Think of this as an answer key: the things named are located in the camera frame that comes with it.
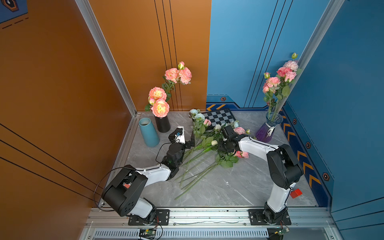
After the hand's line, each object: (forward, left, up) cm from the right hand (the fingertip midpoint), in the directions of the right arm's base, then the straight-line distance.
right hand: (219, 146), depth 96 cm
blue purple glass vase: (+12, -33, +13) cm, 38 cm away
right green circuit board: (-45, -25, -4) cm, 52 cm away
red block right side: (-29, -37, +1) cm, 47 cm away
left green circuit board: (-46, +37, -6) cm, 59 cm away
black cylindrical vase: (+15, +38, +5) cm, 41 cm away
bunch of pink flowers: (+1, +4, 0) cm, 4 cm away
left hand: (+1, +21, +17) cm, 27 cm away
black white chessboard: (+26, -2, +1) cm, 26 cm away
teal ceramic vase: (+3, +44, +9) cm, 45 cm away
